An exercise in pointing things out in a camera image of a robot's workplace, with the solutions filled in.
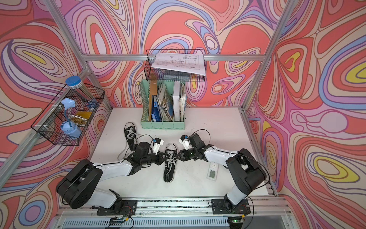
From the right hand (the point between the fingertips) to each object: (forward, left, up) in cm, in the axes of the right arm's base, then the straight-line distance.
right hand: (179, 160), depth 87 cm
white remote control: (-7, -20, -2) cm, 21 cm away
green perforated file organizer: (+31, +9, +18) cm, 38 cm away
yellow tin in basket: (+10, +48, +30) cm, 58 cm away
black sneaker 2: (+19, +34, +2) cm, 39 cm away
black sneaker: (-3, +5, +2) cm, 6 cm away
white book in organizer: (+33, +1, +17) cm, 37 cm away
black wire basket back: (+54, +16, +27) cm, 63 cm away
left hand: (+1, +5, +3) cm, 6 cm away
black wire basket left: (+9, +56, +30) cm, 64 cm away
